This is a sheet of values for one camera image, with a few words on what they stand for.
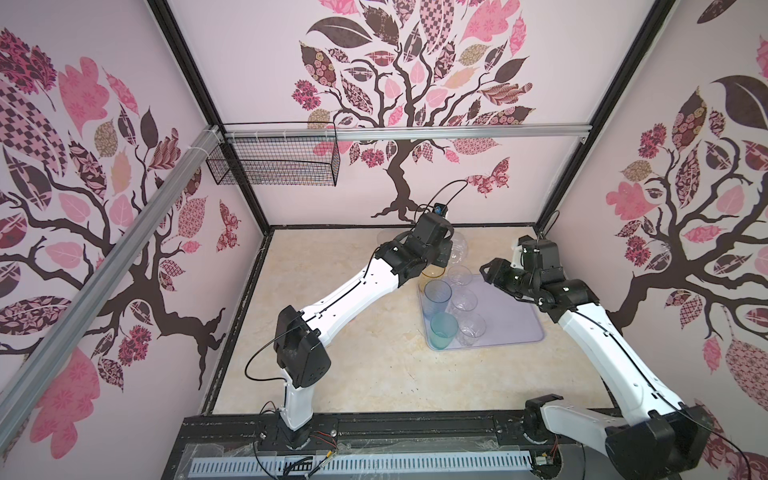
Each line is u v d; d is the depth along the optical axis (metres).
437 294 0.94
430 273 0.88
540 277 0.56
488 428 0.76
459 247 0.83
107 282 0.52
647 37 0.73
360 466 0.70
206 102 0.82
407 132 0.95
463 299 0.92
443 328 0.88
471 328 0.89
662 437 0.37
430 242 0.58
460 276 1.00
